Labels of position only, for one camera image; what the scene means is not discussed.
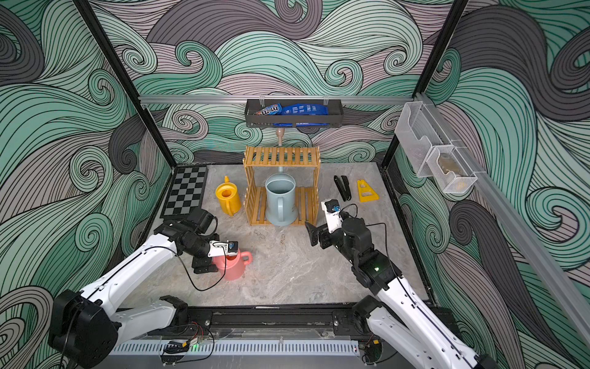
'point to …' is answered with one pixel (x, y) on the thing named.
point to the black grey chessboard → (186, 191)
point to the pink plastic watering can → (234, 269)
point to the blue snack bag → (304, 109)
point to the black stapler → (343, 187)
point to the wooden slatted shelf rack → (307, 199)
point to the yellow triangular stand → (366, 193)
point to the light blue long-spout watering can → (280, 198)
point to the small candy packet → (274, 109)
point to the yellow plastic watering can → (229, 197)
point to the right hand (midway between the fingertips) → (322, 217)
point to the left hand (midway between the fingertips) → (215, 251)
